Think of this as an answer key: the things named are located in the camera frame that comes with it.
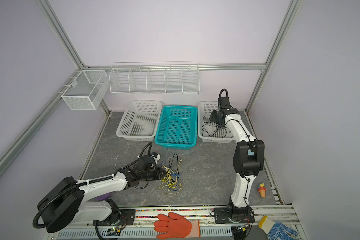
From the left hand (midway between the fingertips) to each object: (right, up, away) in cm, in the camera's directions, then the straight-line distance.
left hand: (166, 175), depth 84 cm
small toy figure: (+52, -7, -5) cm, 53 cm away
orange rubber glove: (+6, -20, -13) cm, 25 cm away
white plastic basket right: (+26, +43, +31) cm, 59 cm away
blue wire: (+6, -1, +2) cm, 7 cm away
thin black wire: (+32, +28, +28) cm, 51 cm away
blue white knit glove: (+54, -22, -14) cm, 60 cm away
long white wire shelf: (-9, +60, +15) cm, 63 cm away
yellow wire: (+3, -3, 0) cm, 4 cm away
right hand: (+30, +33, +11) cm, 45 cm away
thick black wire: (+3, +8, +3) cm, 9 cm away
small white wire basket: (-57, +53, +16) cm, 79 cm away
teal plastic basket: (+5, +27, +28) cm, 39 cm away
